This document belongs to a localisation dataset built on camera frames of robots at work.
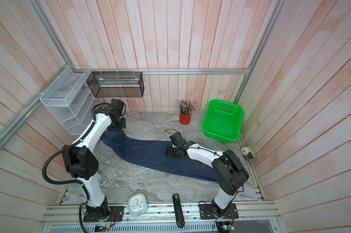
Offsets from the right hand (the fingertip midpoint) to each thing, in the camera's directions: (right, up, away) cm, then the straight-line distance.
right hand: (168, 152), depth 92 cm
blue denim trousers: (-11, -1, +4) cm, 12 cm away
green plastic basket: (+44, +21, +25) cm, 55 cm away
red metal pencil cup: (+12, +22, +16) cm, 30 cm away
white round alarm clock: (-16, -24, -17) cm, 34 cm away
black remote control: (+6, -26, -20) cm, 33 cm away
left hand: (-31, +16, -3) cm, 35 cm away
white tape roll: (+51, +1, +1) cm, 51 cm away
